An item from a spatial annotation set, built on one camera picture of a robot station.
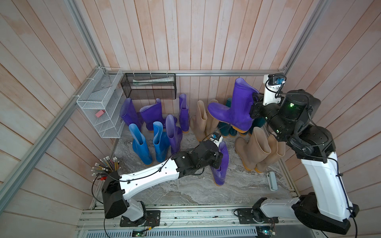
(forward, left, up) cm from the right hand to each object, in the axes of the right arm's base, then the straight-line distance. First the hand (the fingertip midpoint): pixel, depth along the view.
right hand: (252, 93), depth 53 cm
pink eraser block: (+13, +75, -24) cm, 79 cm away
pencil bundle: (-11, +70, -40) cm, 81 cm away
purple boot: (+17, +60, -28) cm, 68 cm away
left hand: (-10, +9, -30) cm, 33 cm away
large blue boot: (-4, +38, -27) cm, 47 cm away
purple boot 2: (+19, +47, -30) cm, 59 cm away
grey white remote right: (-14, -24, -50) cm, 57 cm away
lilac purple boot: (+1, +31, -26) cm, 41 cm away
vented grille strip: (-38, -3, -54) cm, 66 cm away
